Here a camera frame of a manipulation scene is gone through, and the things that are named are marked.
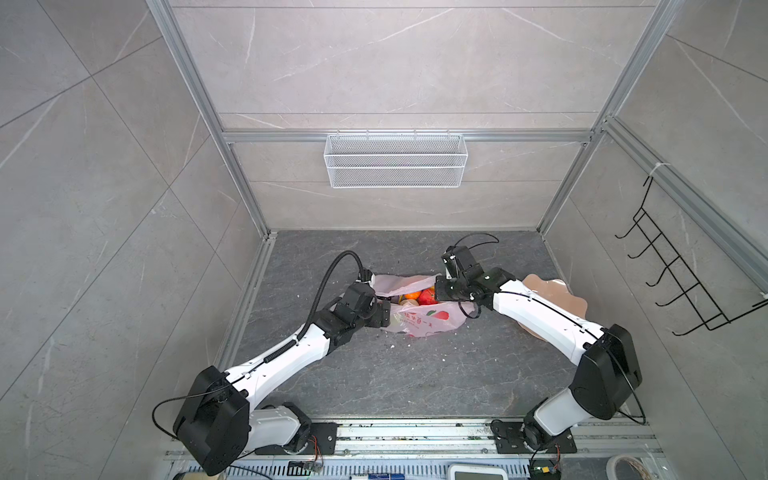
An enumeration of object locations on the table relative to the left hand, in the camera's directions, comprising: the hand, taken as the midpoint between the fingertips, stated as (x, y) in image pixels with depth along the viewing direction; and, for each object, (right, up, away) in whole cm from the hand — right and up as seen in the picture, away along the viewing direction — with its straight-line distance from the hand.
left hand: (377, 299), depth 84 cm
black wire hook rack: (+69, +1, -24) cm, 73 cm away
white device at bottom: (+23, -37, -18) cm, 47 cm away
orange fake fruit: (+11, -1, +12) cm, 16 cm away
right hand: (+18, +4, +2) cm, 18 cm away
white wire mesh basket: (+5, +45, +18) cm, 49 cm away
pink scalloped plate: (+60, 0, +16) cm, 62 cm away
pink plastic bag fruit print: (+14, -6, +1) cm, 15 cm away
